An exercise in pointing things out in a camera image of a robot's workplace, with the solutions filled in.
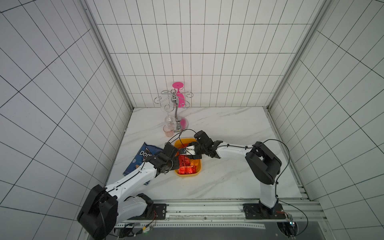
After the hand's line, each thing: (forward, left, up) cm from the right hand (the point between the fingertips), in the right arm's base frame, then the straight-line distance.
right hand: (182, 151), depth 90 cm
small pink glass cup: (+13, +10, +2) cm, 17 cm away
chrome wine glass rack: (+28, +4, -7) cm, 30 cm away
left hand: (-10, +4, 0) cm, 10 cm away
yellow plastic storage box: (-6, -9, -3) cm, 11 cm away
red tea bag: (-9, -2, -2) cm, 9 cm away
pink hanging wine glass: (+22, +1, +24) cm, 32 cm away
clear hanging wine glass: (+13, +8, +12) cm, 20 cm away
